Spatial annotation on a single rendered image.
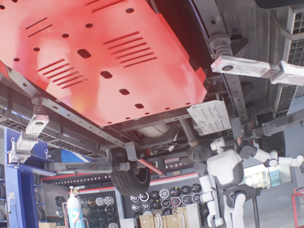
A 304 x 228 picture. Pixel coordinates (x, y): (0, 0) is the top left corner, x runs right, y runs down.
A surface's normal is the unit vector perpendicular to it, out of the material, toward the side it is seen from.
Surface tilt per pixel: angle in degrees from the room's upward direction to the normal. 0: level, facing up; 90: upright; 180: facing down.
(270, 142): 117
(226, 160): 99
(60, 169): 90
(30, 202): 90
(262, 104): 90
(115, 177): 123
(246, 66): 180
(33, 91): 171
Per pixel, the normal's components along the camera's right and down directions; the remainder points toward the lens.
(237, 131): -0.27, -0.07
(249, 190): 0.39, -0.34
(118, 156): -0.27, -0.31
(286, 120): -0.65, -0.15
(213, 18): 0.08, 0.88
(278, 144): -0.13, 0.31
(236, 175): 0.23, -0.18
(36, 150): 0.94, -0.22
